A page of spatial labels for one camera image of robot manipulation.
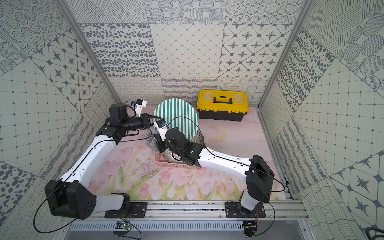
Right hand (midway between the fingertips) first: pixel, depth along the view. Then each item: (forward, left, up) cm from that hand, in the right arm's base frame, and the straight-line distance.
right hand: (157, 134), depth 72 cm
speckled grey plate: (0, -1, -24) cm, 24 cm away
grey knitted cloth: (-3, +3, 0) cm, 4 cm away
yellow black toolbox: (+31, -36, -10) cm, 48 cm away
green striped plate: (+13, -9, +2) cm, 15 cm away
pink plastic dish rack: (-1, +4, -25) cm, 25 cm away
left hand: (+8, 0, +4) cm, 9 cm away
